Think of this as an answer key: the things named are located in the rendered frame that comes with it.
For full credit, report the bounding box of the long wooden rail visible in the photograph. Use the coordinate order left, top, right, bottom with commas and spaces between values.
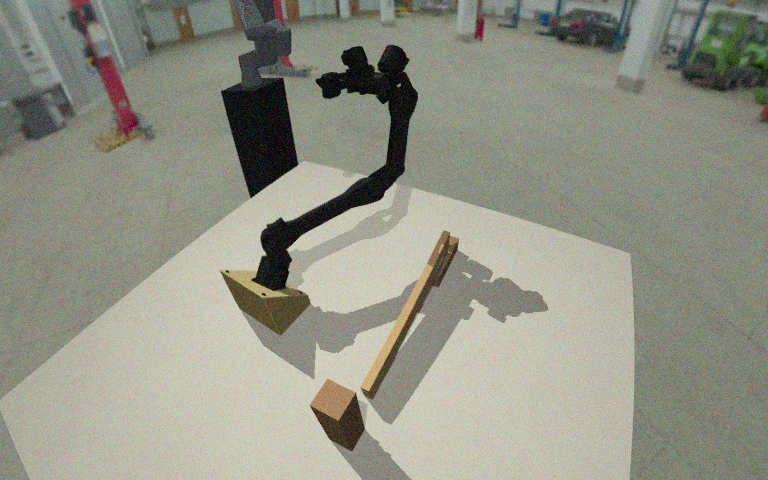
360, 230, 450, 400

